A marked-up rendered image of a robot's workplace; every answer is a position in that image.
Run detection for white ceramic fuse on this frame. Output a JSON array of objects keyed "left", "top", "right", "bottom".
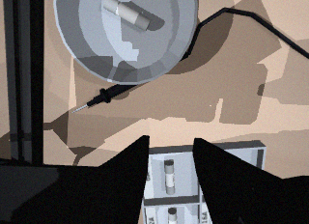
[
  {"left": 103, "top": 0, "right": 151, "bottom": 32},
  {"left": 168, "top": 208, "right": 177, "bottom": 224},
  {"left": 164, "top": 160, "right": 175, "bottom": 195}
]

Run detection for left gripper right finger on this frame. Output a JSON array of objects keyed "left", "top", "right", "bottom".
[{"left": 192, "top": 138, "right": 309, "bottom": 224}]

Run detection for grey round shallow dish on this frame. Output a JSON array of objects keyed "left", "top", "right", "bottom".
[{"left": 53, "top": 0, "right": 198, "bottom": 85}]

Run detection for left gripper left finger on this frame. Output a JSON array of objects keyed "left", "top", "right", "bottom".
[{"left": 0, "top": 135, "right": 150, "bottom": 224}]

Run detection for red test probe with black lead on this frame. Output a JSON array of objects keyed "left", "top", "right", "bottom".
[{"left": 187, "top": 8, "right": 309, "bottom": 59}]

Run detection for grey compartment tray with fuses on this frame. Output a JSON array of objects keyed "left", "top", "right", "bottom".
[{"left": 142, "top": 141, "right": 267, "bottom": 224}]

